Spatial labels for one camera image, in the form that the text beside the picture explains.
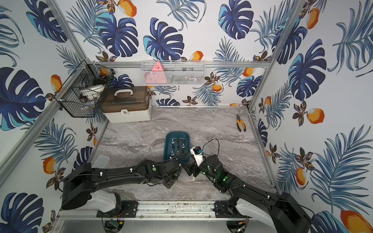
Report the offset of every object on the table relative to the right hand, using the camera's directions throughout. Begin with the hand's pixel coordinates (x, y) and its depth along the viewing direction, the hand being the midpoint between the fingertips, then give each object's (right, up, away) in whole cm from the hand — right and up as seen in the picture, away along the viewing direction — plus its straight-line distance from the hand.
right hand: (187, 158), depth 79 cm
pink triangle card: (-19, +49, +11) cm, 53 cm away
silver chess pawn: (-9, 0, +15) cm, 18 cm away
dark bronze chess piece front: (-6, +3, +19) cm, 20 cm away
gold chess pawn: (-6, 0, +14) cm, 15 cm away
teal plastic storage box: (-7, +6, +22) cm, 23 cm away
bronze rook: (-6, +8, +19) cm, 21 cm away
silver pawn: (-10, +7, +21) cm, 24 cm away
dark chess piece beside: (-9, +3, +19) cm, 21 cm away
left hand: (-7, -11, 0) cm, 13 cm away
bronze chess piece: (-2, +7, +20) cm, 22 cm away
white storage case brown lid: (-40, +32, +16) cm, 54 cm away
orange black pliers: (+40, +22, +34) cm, 57 cm away
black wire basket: (-65, +37, +10) cm, 76 cm away
